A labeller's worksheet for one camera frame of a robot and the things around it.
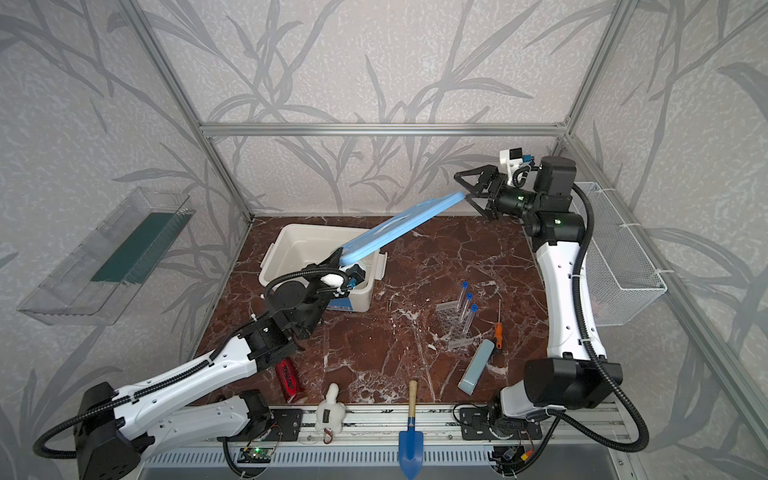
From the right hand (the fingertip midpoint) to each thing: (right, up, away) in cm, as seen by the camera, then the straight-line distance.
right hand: (461, 180), depth 65 cm
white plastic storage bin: (-49, -15, +35) cm, 62 cm away
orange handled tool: (+16, -40, +25) cm, 50 cm away
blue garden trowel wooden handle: (-11, -62, +7) cm, 64 cm away
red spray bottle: (-43, -50, +13) cm, 67 cm away
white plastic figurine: (-31, -56, +7) cm, 64 cm away
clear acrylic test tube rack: (+2, -39, +26) cm, 47 cm away
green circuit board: (-48, -65, +6) cm, 81 cm away
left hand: (-27, -13, +3) cm, 30 cm away
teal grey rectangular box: (+6, -48, +14) cm, 51 cm away
